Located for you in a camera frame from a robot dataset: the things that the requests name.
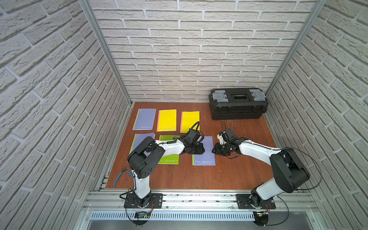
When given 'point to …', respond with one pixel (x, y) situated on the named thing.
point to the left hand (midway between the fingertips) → (205, 149)
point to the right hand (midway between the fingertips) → (215, 151)
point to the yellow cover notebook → (166, 120)
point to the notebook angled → (172, 150)
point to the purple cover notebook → (144, 119)
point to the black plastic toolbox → (237, 103)
